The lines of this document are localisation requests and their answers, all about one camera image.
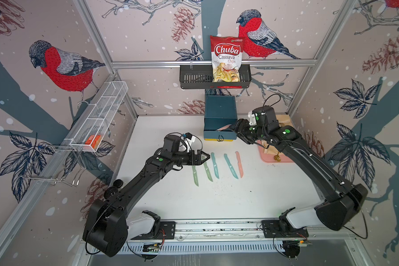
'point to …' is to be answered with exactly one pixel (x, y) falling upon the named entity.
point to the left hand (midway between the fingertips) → (206, 154)
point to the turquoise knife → (231, 167)
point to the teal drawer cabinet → (220, 113)
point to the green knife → (206, 168)
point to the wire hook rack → (57, 164)
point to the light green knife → (194, 173)
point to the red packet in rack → (93, 140)
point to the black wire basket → (201, 76)
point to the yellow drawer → (216, 139)
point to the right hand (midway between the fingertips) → (230, 128)
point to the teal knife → (215, 165)
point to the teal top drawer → (211, 125)
